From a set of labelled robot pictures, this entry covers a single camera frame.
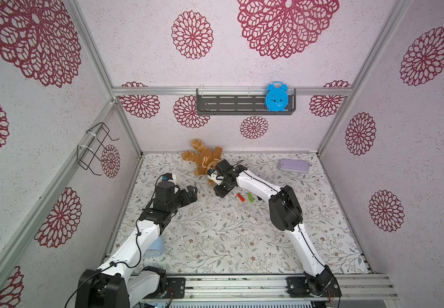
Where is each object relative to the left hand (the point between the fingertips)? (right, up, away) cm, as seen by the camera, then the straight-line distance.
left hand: (189, 192), depth 84 cm
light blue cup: (-12, -21, -8) cm, 26 cm away
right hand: (+12, 0, +16) cm, 20 cm away
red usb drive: (+24, -4, +16) cm, 29 cm away
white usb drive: (+29, -14, +8) cm, 33 cm away
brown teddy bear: (+4, +17, +22) cm, 28 cm away
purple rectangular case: (+58, +13, +31) cm, 67 cm away
